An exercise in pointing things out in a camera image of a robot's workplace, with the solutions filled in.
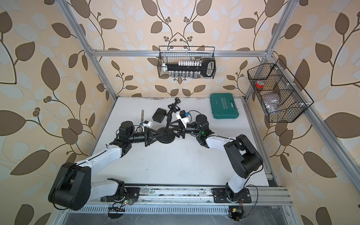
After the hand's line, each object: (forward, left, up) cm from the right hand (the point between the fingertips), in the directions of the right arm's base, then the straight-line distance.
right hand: (168, 127), depth 78 cm
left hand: (-4, +5, 0) cm, 6 cm away
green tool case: (+29, -40, -16) cm, 52 cm away
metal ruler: (+24, +24, -19) cm, 39 cm away
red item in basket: (+24, -57, +9) cm, 63 cm away
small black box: (+24, +10, -19) cm, 32 cm away
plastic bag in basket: (+3, -55, +12) cm, 56 cm away
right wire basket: (+15, -65, +10) cm, 67 cm away
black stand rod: (+40, -3, -19) cm, 44 cm away
